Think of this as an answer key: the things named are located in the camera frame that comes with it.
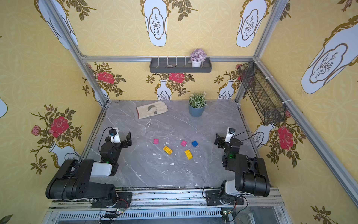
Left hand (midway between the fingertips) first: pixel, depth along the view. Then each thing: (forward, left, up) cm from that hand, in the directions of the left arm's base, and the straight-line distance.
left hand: (124, 132), depth 89 cm
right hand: (-2, -65, -2) cm, 65 cm away
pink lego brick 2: (-4, -39, -9) cm, 40 cm away
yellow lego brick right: (-12, -41, -8) cm, 44 cm away
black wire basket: (+6, -91, +14) cm, 93 cm away
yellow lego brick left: (-9, -28, -8) cm, 30 cm away
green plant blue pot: (+20, -49, +4) cm, 53 cm away
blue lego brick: (-5, -46, -9) cm, 47 cm away
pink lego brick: (-1, -20, -10) cm, 22 cm away
